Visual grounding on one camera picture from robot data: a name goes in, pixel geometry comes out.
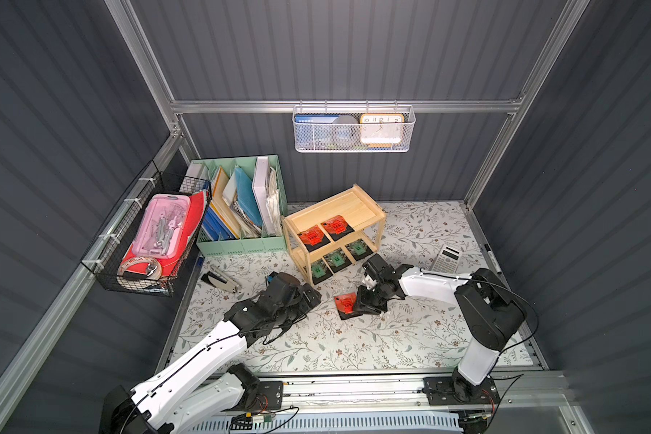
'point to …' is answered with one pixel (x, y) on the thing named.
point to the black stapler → (220, 282)
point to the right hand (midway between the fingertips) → (359, 307)
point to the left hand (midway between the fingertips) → (312, 302)
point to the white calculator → (448, 259)
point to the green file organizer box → (247, 211)
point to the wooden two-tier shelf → (329, 236)
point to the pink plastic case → (163, 227)
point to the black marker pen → (494, 259)
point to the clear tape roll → (154, 270)
